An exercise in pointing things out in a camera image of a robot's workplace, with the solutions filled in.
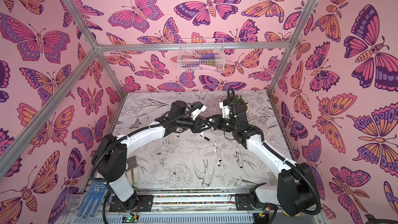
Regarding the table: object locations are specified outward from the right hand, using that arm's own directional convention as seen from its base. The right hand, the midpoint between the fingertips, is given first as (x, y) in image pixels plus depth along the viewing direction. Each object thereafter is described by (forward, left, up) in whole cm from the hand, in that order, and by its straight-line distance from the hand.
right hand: (207, 117), depth 78 cm
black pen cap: (0, 0, -22) cm, 22 cm away
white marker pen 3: (-16, -19, -23) cm, 34 cm away
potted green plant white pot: (+14, -19, -3) cm, 24 cm away
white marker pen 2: (-7, +3, -5) cm, 9 cm away
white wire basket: (+42, +5, +10) cm, 43 cm away
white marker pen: (-10, -6, -22) cm, 25 cm away
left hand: (-3, -2, -2) cm, 4 cm away
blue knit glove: (-34, +56, -22) cm, 69 cm away
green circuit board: (-40, +36, -25) cm, 60 cm away
